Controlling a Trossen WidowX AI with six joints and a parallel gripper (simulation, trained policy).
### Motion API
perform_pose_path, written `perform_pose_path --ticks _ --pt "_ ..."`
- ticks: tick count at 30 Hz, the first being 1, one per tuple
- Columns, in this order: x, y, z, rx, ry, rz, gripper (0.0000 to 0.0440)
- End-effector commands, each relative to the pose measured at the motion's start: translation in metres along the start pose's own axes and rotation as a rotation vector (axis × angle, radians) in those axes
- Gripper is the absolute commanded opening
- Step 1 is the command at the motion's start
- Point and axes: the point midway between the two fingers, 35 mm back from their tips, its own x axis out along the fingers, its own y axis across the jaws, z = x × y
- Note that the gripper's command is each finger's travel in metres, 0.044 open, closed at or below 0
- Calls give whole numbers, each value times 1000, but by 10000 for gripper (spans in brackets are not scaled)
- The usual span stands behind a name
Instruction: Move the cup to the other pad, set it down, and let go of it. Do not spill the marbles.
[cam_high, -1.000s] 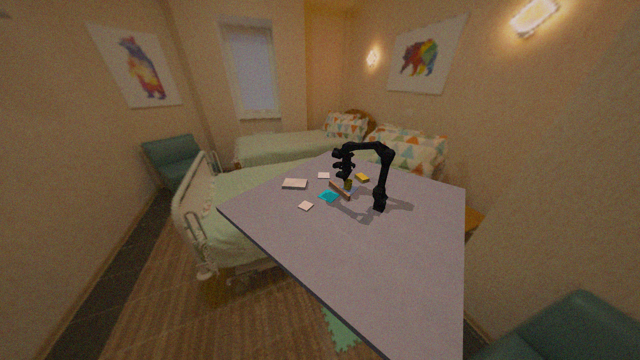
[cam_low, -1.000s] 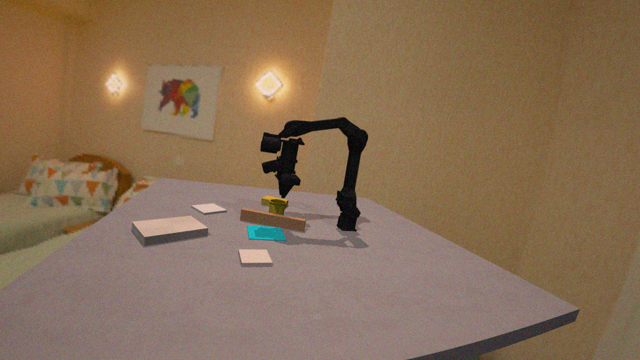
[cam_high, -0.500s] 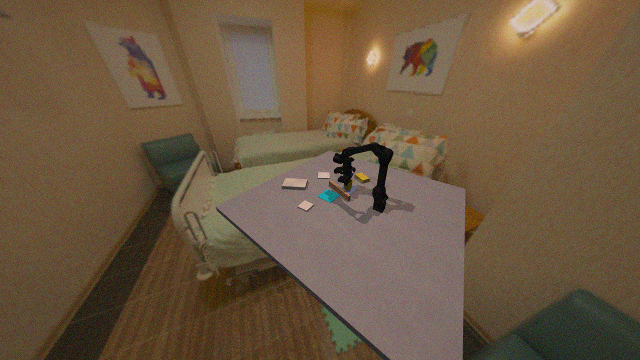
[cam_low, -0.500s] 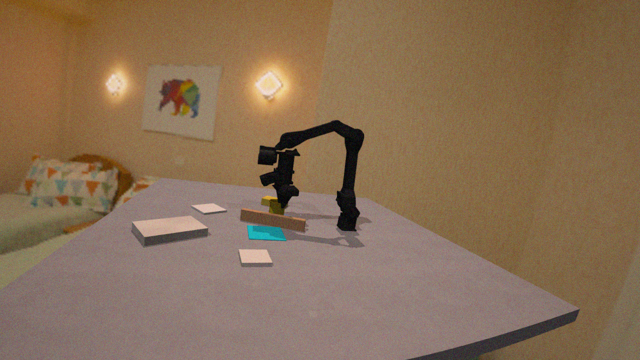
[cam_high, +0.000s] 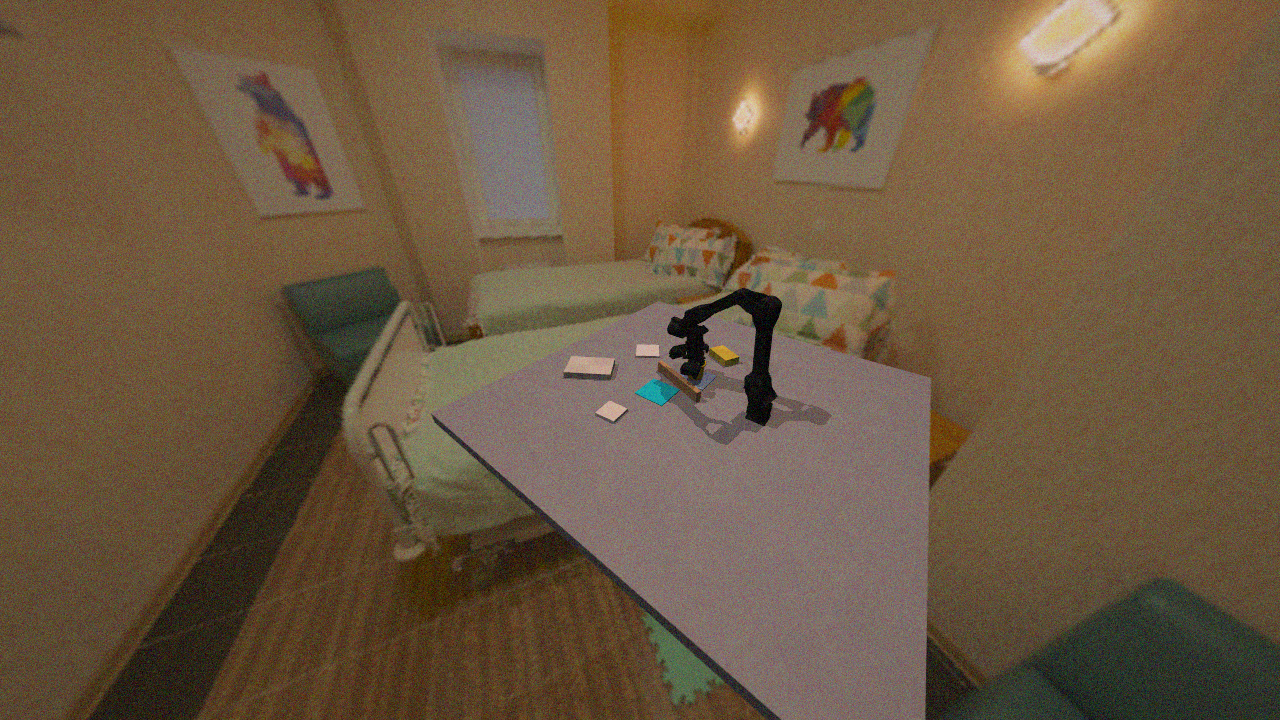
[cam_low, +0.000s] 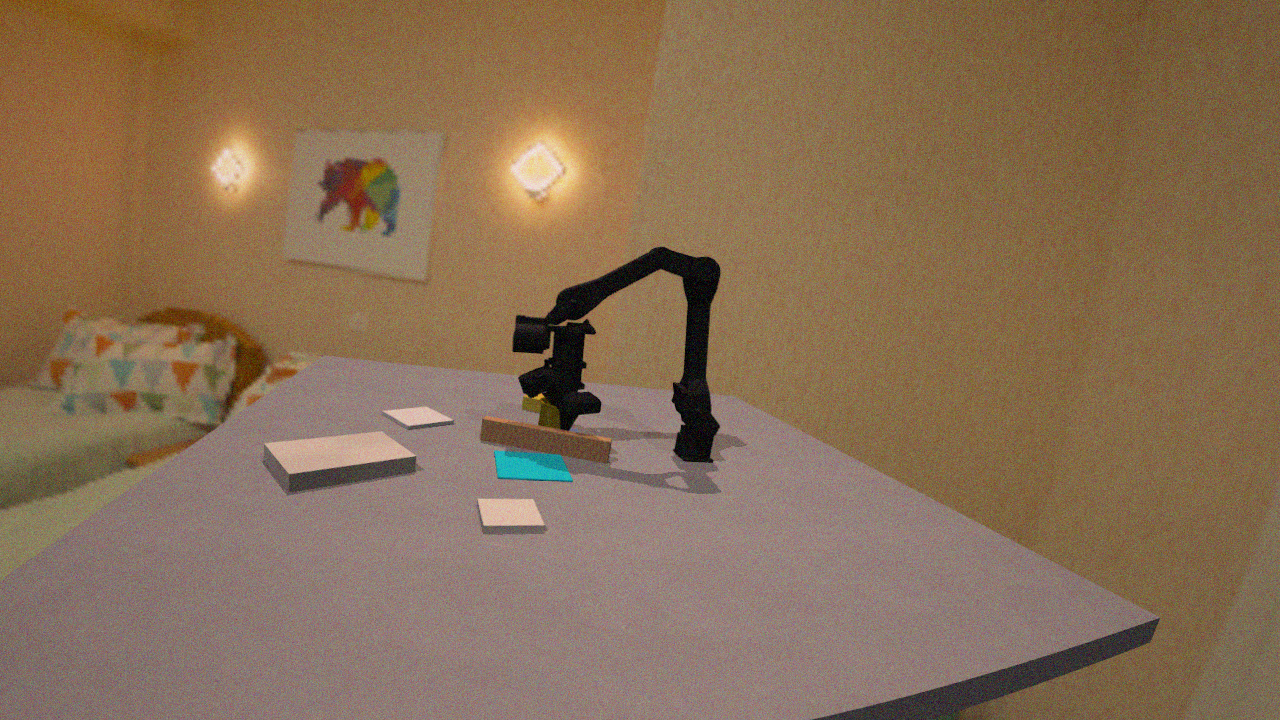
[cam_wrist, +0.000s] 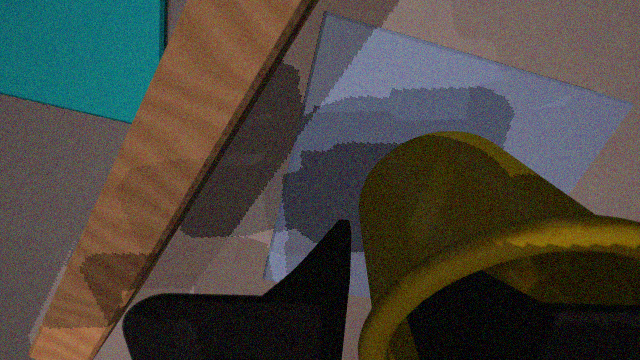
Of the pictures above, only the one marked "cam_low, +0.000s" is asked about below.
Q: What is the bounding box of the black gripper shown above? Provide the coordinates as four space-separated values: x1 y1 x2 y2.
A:
541 354 602 430

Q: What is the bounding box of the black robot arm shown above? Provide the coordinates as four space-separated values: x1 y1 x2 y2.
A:
512 247 721 462

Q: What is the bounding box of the beige flat rectangular block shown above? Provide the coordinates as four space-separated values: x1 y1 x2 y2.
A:
264 430 416 492

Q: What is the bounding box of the brown wooden plank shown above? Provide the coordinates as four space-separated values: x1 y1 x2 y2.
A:
480 416 612 464

